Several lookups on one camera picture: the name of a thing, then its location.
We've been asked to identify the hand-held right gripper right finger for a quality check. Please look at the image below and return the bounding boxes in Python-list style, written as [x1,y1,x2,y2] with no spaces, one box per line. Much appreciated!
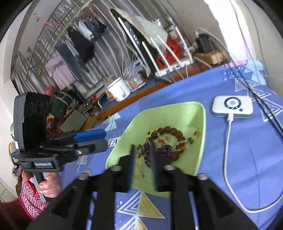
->
[149,143,258,230]

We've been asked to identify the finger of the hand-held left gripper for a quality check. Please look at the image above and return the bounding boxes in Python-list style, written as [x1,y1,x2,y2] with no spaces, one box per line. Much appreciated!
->
[44,138,109,158]
[47,129,107,144]

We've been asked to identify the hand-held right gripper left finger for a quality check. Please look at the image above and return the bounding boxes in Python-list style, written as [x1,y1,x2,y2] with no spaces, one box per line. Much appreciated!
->
[27,145,136,230]

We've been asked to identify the dark purple bead bracelet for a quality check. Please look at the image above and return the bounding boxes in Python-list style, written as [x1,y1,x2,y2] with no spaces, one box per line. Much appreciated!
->
[137,143,153,169]

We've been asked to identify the amethyst chip bracelet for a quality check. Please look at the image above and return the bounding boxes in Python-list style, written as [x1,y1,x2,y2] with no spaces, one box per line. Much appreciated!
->
[158,145,175,156]

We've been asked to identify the pale stone bead bracelet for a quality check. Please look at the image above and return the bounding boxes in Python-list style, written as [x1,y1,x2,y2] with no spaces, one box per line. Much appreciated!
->
[154,135,171,144]

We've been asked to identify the brown wooden bead bracelet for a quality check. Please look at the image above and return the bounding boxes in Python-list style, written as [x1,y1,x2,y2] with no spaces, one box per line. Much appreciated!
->
[146,126,186,161]

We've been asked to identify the light green plastic bowl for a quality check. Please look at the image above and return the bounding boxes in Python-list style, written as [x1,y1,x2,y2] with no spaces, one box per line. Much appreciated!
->
[105,101,207,198]

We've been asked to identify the person's left forearm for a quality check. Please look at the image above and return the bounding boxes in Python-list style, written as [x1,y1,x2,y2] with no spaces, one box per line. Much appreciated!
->
[15,171,49,220]

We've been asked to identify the person's left hand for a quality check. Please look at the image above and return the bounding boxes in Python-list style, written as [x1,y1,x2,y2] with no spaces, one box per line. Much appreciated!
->
[38,172,62,199]

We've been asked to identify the grey cardboard box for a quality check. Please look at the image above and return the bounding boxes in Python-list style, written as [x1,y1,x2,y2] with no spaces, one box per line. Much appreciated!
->
[60,109,88,133]

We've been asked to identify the green bundled bag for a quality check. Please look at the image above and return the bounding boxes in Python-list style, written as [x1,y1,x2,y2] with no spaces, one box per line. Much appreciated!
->
[49,91,77,119]

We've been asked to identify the white mug red star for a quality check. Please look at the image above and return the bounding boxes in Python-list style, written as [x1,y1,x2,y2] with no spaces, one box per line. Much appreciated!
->
[106,77,131,102]

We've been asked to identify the pink t-shirt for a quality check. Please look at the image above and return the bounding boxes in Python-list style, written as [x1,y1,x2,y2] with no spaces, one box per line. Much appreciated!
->
[45,55,77,91]

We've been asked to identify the wooden table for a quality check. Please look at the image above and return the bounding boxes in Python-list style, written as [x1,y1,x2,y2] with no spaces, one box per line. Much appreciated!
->
[97,63,204,120]

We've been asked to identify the snack packet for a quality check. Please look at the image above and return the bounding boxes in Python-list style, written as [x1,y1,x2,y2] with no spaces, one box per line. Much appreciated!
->
[124,73,148,93]

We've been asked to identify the dark grey hanging pants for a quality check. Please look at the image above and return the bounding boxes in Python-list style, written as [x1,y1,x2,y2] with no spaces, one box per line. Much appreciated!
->
[55,43,85,83]

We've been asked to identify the metal clothes rack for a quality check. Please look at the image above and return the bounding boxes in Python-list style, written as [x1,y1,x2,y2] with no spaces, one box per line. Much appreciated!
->
[11,0,94,89]

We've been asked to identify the black hanging garment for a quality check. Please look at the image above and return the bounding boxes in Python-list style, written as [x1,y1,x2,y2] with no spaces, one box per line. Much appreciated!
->
[66,27,96,65]

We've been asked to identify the dark red cloth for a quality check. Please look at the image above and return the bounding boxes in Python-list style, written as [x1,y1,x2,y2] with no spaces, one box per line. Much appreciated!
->
[0,198,34,230]

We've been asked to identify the blue printed tablecloth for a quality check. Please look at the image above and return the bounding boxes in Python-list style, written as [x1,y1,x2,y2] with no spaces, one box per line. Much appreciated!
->
[60,59,283,230]

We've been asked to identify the white power bank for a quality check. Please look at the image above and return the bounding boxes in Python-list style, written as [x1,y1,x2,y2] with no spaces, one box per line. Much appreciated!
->
[212,96,253,119]

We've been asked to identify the white router with antennas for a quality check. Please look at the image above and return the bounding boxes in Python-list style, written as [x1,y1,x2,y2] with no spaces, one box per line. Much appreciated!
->
[118,16,195,78]

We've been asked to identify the clear plastic bag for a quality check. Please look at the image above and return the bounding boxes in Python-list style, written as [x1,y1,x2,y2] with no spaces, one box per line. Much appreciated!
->
[132,18,169,47]

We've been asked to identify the red plastic bag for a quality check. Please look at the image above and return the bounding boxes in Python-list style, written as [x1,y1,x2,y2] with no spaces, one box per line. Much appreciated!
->
[157,37,189,69]

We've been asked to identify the white charging cable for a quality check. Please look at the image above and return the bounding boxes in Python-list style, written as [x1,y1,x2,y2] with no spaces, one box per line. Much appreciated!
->
[223,114,283,214]

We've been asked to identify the black cable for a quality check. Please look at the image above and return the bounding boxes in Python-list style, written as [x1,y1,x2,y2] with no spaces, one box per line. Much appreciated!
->
[228,0,283,140]

